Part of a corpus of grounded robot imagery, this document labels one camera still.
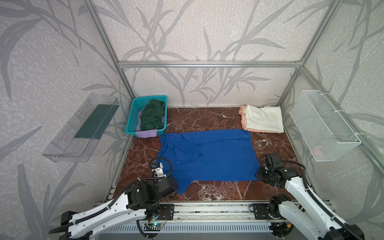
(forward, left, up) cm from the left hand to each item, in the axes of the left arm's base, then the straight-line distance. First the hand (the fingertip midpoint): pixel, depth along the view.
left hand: (175, 178), depth 76 cm
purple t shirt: (+27, +22, -1) cm, 35 cm away
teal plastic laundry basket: (+57, +37, -4) cm, 68 cm away
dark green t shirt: (+45, +22, -4) cm, 50 cm away
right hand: (+6, -45, -5) cm, 46 cm away
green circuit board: (-20, +10, -9) cm, 24 cm away
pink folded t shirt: (+53, -45, -6) cm, 70 cm away
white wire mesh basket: (+11, -68, +24) cm, 73 cm away
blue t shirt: (+17, -18, -9) cm, 27 cm away
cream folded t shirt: (+44, -62, -5) cm, 76 cm away
